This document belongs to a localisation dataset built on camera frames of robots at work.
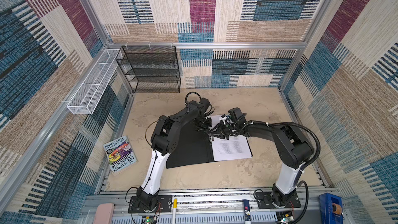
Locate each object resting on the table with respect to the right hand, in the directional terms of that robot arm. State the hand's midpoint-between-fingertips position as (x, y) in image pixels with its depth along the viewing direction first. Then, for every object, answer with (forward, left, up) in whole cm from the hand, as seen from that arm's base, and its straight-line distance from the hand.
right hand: (210, 134), depth 88 cm
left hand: (+6, -1, -6) cm, 8 cm away
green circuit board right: (-39, -32, -8) cm, 51 cm away
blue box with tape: (-36, -49, -1) cm, 61 cm away
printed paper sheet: (-5, -16, -8) cm, 18 cm away
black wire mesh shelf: (+47, +39, +10) cm, 62 cm away
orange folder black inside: (-3, +10, -9) cm, 14 cm away
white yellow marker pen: (-33, +18, -7) cm, 38 cm away
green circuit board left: (-38, +29, -8) cm, 49 cm away
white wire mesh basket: (+5, +56, +27) cm, 62 cm away
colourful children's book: (-8, +50, -5) cm, 51 cm away
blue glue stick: (-36, -15, -5) cm, 39 cm away
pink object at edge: (-35, +50, -7) cm, 61 cm away
